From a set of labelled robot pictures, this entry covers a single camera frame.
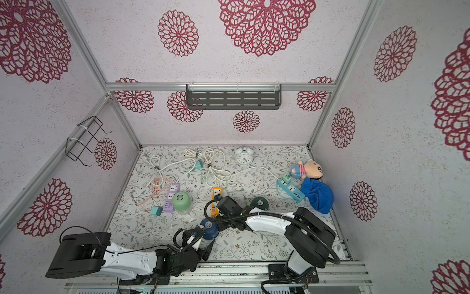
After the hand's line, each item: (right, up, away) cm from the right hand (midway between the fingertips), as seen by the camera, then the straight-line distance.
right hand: (215, 220), depth 85 cm
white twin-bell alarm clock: (+14, +31, +20) cm, 40 cm away
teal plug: (-12, +25, +23) cm, 36 cm away
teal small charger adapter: (-29, +3, +5) cm, 30 cm away
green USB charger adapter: (+37, +18, +12) cm, 43 cm away
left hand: (-4, -6, -3) cm, 8 cm away
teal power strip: (+40, +12, +12) cm, 43 cm away
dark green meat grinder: (+21, +8, -1) cm, 23 cm away
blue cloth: (+52, +11, +7) cm, 53 cm away
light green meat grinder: (-15, +9, -1) cm, 17 cm away
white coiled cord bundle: (-4, +29, +25) cm, 39 cm away
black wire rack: (-55, +32, -12) cm, 65 cm away
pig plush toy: (+51, +23, +15) cm, 58 cm away
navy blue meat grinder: (0, 0, -10) cm, 10 cm away
